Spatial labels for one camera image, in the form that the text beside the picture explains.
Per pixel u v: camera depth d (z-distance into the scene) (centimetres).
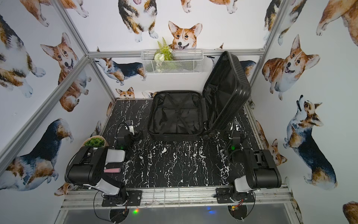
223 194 73
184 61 92
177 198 75
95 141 83
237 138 71
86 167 46
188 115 107
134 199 73
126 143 72
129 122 82
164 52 82
